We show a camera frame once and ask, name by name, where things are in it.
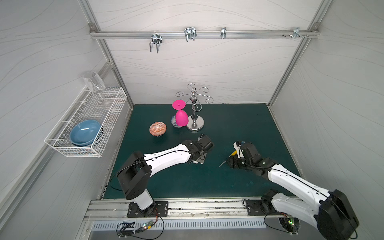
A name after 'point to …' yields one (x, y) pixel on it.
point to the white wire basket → (105, 108)
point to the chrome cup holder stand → (196, 122)
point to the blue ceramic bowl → (84, 132)
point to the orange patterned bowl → (157, 129)
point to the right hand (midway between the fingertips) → (229, 159)
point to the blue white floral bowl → (174, 122)
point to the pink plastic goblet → (181, 117)
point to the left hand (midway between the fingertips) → (199, 154)
